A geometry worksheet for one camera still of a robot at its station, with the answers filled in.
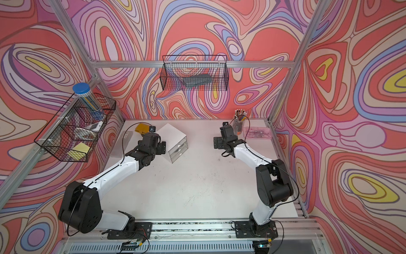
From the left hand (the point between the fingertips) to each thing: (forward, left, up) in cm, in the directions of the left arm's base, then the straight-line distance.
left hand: (155, 143), depth 88 cm
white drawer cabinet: (+2, -11, -2) cm, 11 cm away
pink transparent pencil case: (+19, -65, -14) cm, 70 cm away
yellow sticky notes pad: (-10, +31, +10) cm, 34 cm away
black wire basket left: (-6, +33, +17) cm, 37 cm away
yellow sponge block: (+21, +16, -11) cm, 29 cm away
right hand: (+4, -40, -5) cm, 40 cm away
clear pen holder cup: (+22, -51, +1) cm, 55 cm away
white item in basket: (-3, +24, +17) cm, 29 cm away
